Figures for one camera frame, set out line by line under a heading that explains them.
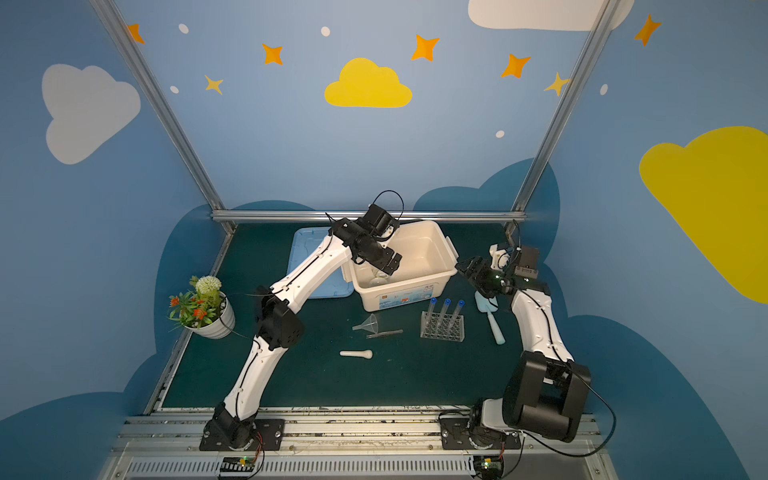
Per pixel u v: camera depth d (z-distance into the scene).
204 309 0.80
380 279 1.00
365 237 0.66
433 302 0.84
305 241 1.16
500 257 0.75
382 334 0.92
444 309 0.86
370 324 0.91
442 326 0.93
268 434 0.74
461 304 0.82
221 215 1.15
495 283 0.73
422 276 0.87
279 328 0.62
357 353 0.87
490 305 0.99
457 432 0.75
